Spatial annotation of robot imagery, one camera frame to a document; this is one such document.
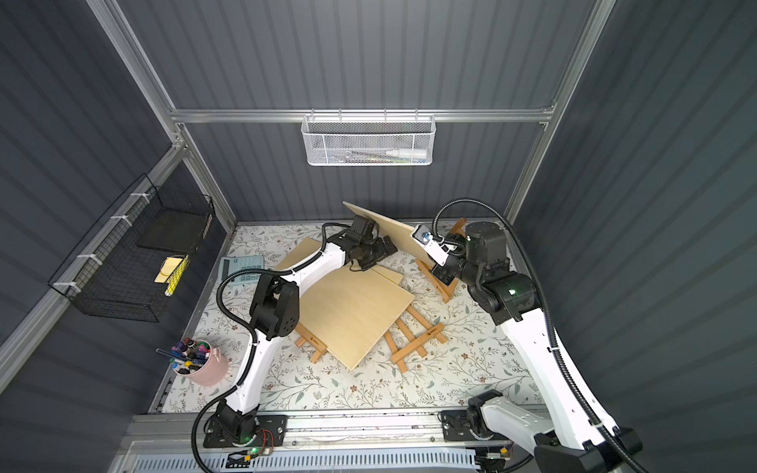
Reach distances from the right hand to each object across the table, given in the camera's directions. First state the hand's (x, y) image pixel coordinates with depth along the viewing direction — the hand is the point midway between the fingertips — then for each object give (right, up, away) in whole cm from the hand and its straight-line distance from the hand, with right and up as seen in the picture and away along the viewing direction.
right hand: (439, 241), depth 67 cm
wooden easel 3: (-36, -28, +18) cm, 49 cm away
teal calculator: (-68, -8, +37) cm, 78 cm away
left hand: (-8, -5, +30) cm, 32 cm away
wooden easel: (+7, -16, +27) cm, 32 cm away
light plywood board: (-24, -21, +24) cm, 40 cm away
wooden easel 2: (-3, -30, +18) cm, 35 cm away
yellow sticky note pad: (-68, -7, +7) cm, 69 cm away
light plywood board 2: (-42, -1, +49) cm, 64 cm away
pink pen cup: (-59, -30, +6) cm, 67 cm away
